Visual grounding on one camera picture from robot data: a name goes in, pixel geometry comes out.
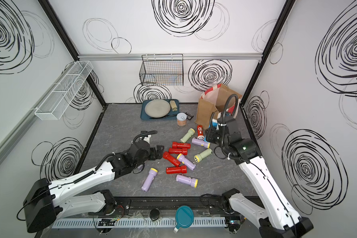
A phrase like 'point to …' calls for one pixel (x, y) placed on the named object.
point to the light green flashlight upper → (191, 132)
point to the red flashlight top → (176, 145)
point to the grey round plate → (157, 108)
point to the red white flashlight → (200, 133)
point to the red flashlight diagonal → (173, 160)
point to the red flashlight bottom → (182, 169)
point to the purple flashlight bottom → (187, 180)
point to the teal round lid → (184, 217)
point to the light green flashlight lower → (197, 157)
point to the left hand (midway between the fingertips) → (158, 147)
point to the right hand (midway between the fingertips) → (208, 132)
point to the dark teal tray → (171, 115)
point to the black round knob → (154, 214)
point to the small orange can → (181, 118)
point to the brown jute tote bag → (218, 98)
